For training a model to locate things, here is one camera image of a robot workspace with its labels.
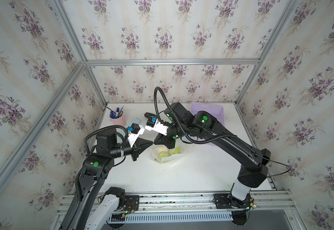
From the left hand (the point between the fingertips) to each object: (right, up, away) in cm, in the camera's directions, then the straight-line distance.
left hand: (152, 144), depth 62 cm
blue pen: (-29, +16, +39) cm, 51 cm away
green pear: (+12, -8, +22) cm, 27 cm away
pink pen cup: (-27, +9, +39) cm, 48 cm away
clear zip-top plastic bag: (+9, -10, +12) cm, 18 cm away
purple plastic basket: (+47, +18, +55) cm, 74 cm away
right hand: (+3, +2, 0) cm, 3 cm away
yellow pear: (+2, -8, +24) cm, 26 cm away
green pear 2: (+4, -9, +18) cm, 20 cm away
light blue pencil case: (-22, +8, +44) cm, 50 cm away
